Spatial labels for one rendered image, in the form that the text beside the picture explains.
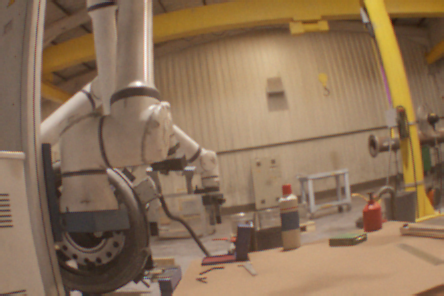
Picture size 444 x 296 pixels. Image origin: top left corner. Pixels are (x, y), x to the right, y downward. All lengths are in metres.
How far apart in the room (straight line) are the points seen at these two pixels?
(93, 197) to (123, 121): 0.22
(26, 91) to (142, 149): 0.41
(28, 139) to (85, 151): 0.19
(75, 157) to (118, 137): 0.15
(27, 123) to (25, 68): 0.18
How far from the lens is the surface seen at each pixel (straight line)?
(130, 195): 2.10
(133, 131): 1.14
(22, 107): 1.25
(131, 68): 1.24
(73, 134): 1.20
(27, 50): 1.30
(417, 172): 4.81
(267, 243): 3.61
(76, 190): 1.18
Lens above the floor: 0.68
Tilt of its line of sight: 7 degrees up
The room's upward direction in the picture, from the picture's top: 8 degrees counter-clockwise
